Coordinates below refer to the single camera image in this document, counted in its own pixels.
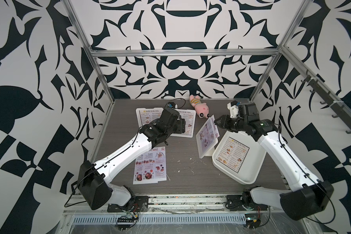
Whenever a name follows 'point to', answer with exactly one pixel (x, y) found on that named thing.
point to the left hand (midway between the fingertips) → (179, 119)
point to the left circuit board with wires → (126, 222)
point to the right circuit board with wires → (253, 220)
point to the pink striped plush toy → (202, 108)
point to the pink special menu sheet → (154, 164)
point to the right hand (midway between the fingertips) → (216, 119)
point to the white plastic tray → (252, 162)
